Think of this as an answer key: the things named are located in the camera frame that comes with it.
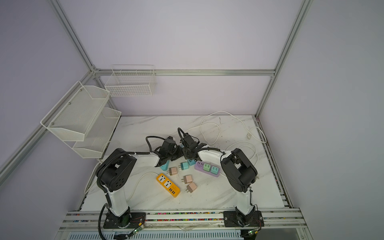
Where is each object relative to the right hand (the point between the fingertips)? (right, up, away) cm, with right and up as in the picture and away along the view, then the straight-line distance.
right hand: (187, 150), depth 95 cm
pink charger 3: (-8, -11, -6) cm, 15 cm away
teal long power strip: (+3, -7, -2) cm, 8 cm away
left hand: (-1, -2, +2) cm, 3 cm away
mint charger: (-1, -9, -4) cm, 10 cm away
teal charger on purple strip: (+17, -10, -11) cm, 22 cm away
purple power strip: (+13, -9, -10) cm, 19 cm away
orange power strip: (-10, -18, -13) cm, 24 cm away
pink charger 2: (+3, -19, -13) cm, 23 cm away
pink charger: (+1, -16, -9) cm, 18 cm away
